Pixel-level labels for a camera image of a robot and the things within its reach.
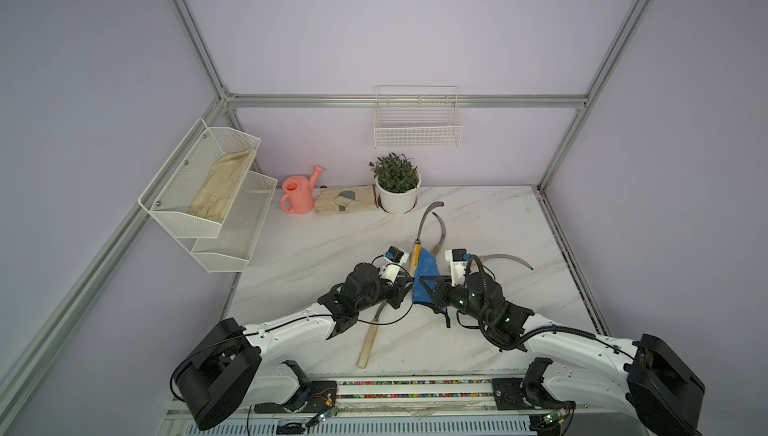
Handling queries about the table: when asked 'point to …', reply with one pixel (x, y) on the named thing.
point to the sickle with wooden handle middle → (417, 244)
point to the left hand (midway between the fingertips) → (412, 280)
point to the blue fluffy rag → (427, 266)
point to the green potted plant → (395, 173)
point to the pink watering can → (299, 193)
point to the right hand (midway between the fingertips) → (423, 282)
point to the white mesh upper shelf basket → (192, 193)
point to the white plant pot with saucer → (397, 203)
